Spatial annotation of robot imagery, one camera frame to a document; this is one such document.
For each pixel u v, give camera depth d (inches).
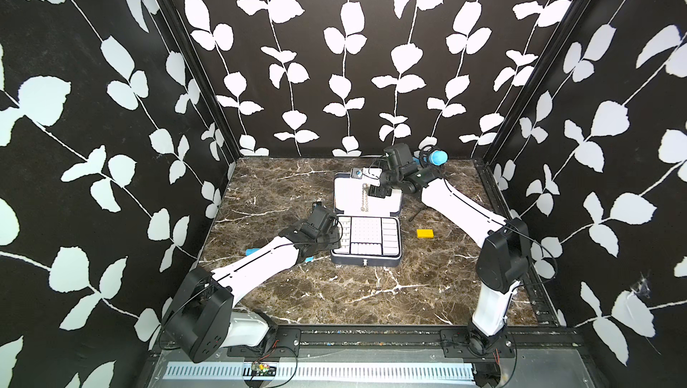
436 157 33.2
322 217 25.9
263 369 28.0
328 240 30.6
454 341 28.9
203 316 16.1
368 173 28.9
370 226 35.7
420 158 34.8
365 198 32.1
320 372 27.6
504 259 18.6
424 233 37.8
